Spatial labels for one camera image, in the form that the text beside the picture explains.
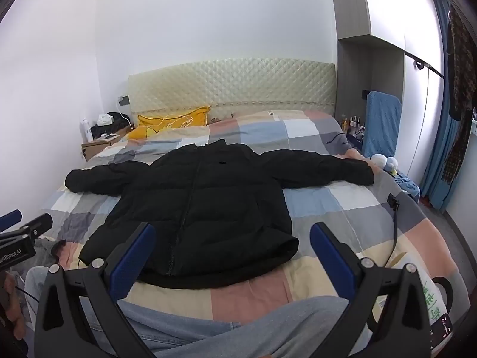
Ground patchwork bed quilt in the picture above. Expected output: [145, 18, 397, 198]
[37, 110, 470, 321]

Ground black puffer jacket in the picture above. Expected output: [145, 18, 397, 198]
[65, 139, 375, 289]

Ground yellow pillow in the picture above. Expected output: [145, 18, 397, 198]
[128, 106, 211, 140]

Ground black bag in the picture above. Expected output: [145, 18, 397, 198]
[90, 111, 131, 138]

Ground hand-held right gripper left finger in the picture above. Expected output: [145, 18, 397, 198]
[34, 222, 157, 358]

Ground wooden nightstand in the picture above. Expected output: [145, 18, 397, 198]
[81, 127, 131, 162]

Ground grey built-in wardrobe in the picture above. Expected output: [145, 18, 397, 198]
[328, 0, 446, 127]

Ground white bag with green print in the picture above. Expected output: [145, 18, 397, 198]
[400, 251, 456, 321]

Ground black charging cable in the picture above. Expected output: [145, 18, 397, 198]
[324, 132, 358, 147]

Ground white charging cable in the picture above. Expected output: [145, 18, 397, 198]
[121, 111, 194, 130]

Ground person's light blue jeans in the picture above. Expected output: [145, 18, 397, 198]
[24, 266, 373, 358]

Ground white and blue plush toy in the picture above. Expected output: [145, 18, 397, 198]
[367, 154, 399, 174]

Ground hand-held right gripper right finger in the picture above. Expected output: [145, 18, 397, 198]
[309, 222, 436, 358]

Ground blue curtain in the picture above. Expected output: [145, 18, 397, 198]
[419, 0, 474, 209]

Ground person's left hand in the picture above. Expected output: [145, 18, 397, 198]
[0, 270, 27, 341]

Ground black rod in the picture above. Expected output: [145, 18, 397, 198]
[404, 50, 446, 79]

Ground row of small bottles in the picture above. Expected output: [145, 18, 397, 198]
[340, 115, 364, 135]

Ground cream quilted headboard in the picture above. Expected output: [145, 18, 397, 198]
[127, 59, 336, 120]

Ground dark patterned hanging garment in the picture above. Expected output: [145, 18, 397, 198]
[443, 5, 477, 183]

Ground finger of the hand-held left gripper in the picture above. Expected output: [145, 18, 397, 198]
[17, 213, 53, 239]
[0, 209, 22, 232]

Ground black clip cable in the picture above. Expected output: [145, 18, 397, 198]
[385, 193, 402, 254]

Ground blue cloth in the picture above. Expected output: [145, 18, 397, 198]
[395, 173, 421, 199]

